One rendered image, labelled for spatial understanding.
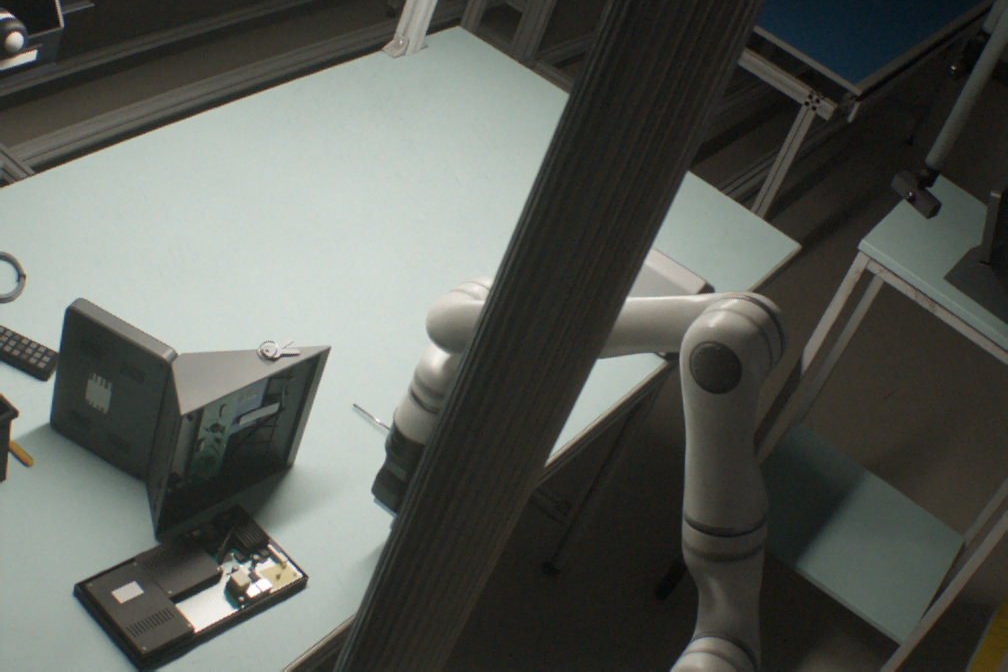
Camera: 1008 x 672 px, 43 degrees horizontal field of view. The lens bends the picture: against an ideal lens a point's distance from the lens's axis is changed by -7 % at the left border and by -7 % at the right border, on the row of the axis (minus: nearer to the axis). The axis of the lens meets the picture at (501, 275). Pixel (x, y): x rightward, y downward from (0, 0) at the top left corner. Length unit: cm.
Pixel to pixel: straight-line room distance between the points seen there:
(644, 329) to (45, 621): 74
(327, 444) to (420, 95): 103
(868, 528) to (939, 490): 88
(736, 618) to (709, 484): 22
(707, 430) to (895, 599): 189
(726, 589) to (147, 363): 70
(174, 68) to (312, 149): 222
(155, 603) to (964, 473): 319
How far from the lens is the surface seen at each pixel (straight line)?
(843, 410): 426
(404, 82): 271
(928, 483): 420
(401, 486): 165
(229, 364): 159
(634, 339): 142
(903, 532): 341
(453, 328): 147
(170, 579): 159
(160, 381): 159
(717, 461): 138
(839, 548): 324
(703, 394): 135
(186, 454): 162
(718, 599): 152
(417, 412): 157
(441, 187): 242
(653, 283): 218
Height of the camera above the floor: 224
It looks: 33 degrees down
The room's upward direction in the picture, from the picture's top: 22 degrees clockwise
